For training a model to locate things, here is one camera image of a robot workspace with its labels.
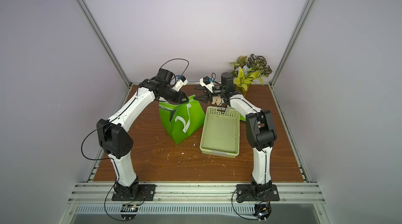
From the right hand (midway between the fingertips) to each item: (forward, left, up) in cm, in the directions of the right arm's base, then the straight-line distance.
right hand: (195, 90), depth 83 cm
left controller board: (-52, +30, -26) cm, 65 cm away
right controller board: (-50, -33, -26) cm, 66 cm away
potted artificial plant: (+16, -31, 0) cm, 35 cm away
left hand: (-4, +3, -3) cm, 6 cm away
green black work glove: (-6, -27, -19) cm, 34 cm away
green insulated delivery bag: (-16, +7, -5) cm, 18 cm away
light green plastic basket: (-13, -15, -24) cm, 31 cm away
